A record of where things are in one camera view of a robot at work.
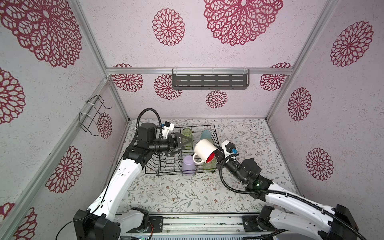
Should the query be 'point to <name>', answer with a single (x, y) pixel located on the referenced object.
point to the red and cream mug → (204, 149)
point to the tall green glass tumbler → (188, 132)
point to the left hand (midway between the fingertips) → (187, 146)
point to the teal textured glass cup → (205, 134)
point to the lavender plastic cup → (188, 166)
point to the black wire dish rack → (162, 163)
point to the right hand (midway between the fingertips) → (214, 144)
